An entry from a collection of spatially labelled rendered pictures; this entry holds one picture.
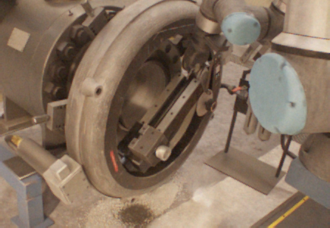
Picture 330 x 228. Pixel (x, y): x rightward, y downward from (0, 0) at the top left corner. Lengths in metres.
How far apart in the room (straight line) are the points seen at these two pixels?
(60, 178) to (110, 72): 0.34
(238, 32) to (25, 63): 0.81
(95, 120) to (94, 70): 0.14
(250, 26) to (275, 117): 0.32
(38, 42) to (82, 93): 0.43
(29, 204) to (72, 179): 0.45
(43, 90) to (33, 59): 0.12
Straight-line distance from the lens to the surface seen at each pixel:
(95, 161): 1.07
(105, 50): 0.98
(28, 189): 1.44
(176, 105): 1.27
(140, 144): 1.14
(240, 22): 0.88
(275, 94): 0.64
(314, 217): 1.40
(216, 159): 2.16
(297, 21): 0.66
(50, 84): 1.30
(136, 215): 1.65
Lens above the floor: 1.12
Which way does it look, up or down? 25 degrees down
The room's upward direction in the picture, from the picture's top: 8 degrees clockwise
